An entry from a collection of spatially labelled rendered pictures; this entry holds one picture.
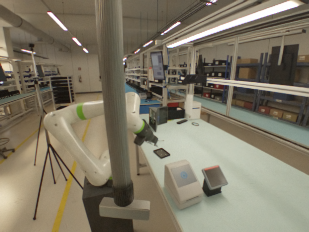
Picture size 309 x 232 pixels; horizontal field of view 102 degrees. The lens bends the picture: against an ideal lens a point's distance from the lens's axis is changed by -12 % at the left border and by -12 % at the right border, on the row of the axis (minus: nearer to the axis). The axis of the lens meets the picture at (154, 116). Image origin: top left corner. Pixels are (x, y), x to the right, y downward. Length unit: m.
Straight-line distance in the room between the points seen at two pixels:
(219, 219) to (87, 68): 12.44
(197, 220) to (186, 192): 0.12
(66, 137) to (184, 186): 0.67
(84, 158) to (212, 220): 0.71
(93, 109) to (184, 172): 0.63
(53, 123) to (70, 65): 12.02
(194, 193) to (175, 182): 0.10
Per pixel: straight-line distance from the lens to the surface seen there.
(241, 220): 0.79
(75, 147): 0.91
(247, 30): 1.46
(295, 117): 4.48
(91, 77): 12.62
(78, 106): 1.00
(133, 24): 6.83
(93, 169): 0.92
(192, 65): 2.01
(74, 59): 12.84
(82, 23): 6.76
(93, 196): 1.13
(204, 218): 0.74
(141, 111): 3.09
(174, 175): 0.71
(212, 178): 0.78
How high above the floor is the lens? 1.58
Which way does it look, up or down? 17 degrees down
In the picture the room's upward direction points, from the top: straight up
